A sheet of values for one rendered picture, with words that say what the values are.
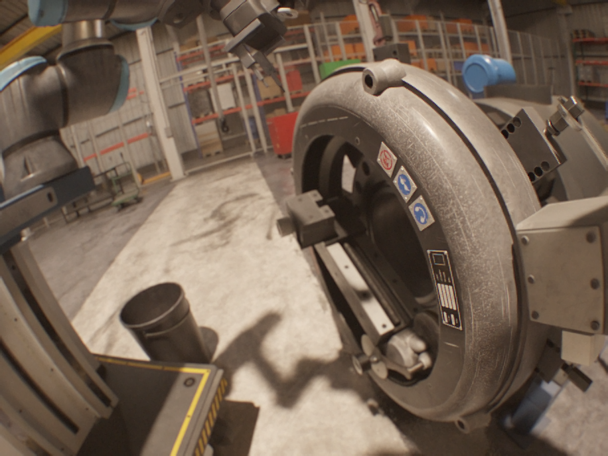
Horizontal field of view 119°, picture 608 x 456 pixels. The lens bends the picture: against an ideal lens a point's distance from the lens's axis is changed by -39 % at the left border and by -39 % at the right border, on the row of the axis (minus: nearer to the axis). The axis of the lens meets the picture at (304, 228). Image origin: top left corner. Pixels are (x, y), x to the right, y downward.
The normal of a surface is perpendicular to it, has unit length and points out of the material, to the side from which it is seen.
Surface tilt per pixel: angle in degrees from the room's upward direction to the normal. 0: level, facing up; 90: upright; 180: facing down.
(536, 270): 90
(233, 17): 83
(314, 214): 24
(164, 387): 0
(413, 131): 61
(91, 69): 99
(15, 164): 70
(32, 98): 90
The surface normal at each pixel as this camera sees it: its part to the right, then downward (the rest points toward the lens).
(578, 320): -0.92, 0.31
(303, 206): -0.06, -0.69
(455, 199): -0.66, 0.07
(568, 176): 0.18, -0.19
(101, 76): 0.87, 0.18
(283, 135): 0.39, 0.29
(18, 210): 0.97, -0.15
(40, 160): 0.71, -0.26
